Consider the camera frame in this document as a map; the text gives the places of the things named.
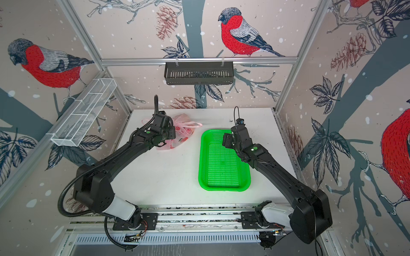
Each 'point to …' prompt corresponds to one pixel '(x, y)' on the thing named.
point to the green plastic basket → (221, 168)
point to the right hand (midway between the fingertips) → (229, 134)
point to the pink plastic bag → (184, 128)
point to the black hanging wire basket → (198, 73)
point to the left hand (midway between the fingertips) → (172, 127)
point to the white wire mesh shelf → (78, 120)
